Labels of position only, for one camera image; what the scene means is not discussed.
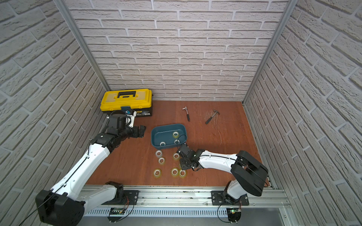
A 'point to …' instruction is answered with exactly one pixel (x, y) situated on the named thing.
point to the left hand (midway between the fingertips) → (140, 123)
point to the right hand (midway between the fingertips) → (185, 163)
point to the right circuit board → (234, 214)
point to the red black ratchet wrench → (187, 115)
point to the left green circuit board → (117, 211)
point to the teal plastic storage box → (168, 136)
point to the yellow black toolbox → (138, 100)
